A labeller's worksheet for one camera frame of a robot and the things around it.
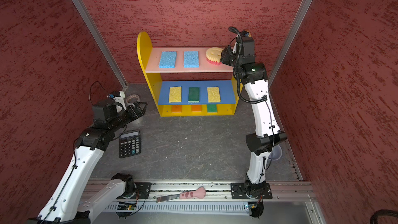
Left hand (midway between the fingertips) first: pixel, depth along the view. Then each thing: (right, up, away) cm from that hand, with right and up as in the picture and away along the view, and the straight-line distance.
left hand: (142, 109), depth 72 cm
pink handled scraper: (+27, -40, +1) cm, 48 cm away
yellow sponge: (+11, +8, +23) cm, 27 cm away
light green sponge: (+35, -2, +32) cm, 48 cm away
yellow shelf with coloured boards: (+19, +17, +34) cm, 42 cm away
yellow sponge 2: (+36, +7, +23) cm, 43 cm away
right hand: (+39, +26, 0) cm, 47 cm away
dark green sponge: (+23, +8, +23) cm, 33 cm away
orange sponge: (+11, -2, +32) cm, 33 cm away
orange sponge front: (+24, -2, +34) cm, 42 cm away
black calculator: (-14, -21, +15) cm, 30 cm away
